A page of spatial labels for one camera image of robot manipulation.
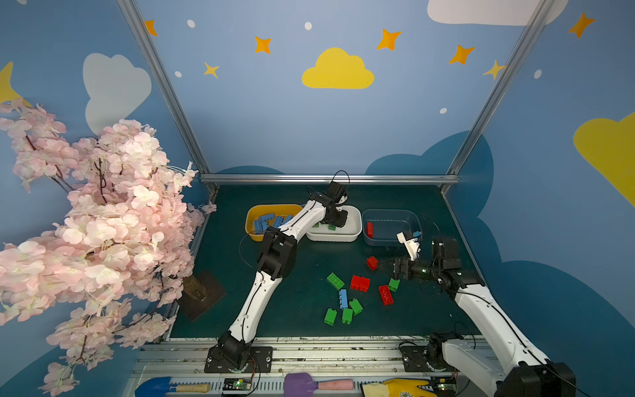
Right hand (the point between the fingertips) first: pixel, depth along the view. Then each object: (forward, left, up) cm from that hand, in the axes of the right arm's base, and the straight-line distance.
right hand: (387, 260), depth 79 cm
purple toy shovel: (-34, +26, -14) cm, 44 cm away
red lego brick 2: (-2, +8, -14) cm, 16 cm away
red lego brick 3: (-6, -2, -14) cm, 16 cm away
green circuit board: (-35, +45, -15) cm, 59 cm away
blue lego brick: (+21, +50, -13) cm, 55 cm away
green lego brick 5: (-14, +12, -14) cm, 23 cm away
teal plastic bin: (+26, -4, -17) cm, 32 cm away
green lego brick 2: (-1, +17, -15) cm, 23 cm away
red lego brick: (+22, +2, -13) cm, 26 cm away
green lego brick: (+23, +25, -14) cm, 37 cm away
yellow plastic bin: (+27, +52, -10) cm, 59 cm away
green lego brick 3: (-11, +9, -13) cm, 19 cm away
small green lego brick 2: (-2, -5, -14) cm, 15 cm away
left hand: (+25, +15, -11) cm, 31 cm away
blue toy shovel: (-36, +67, -16) cm, 78 cm away
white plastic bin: (+19, +12, -12) cm, 25 cm away
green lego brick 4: (-15, +18, -13) cm, 27 cm away
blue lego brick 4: (-8, +14, -13) cm, 21 cm away
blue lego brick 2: (+25, +48, -12) cm, 55 cm away
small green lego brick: (+22, +18, -13) cm, 31 cm away
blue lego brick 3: (+2, +31, +17) cm, 36 cm away
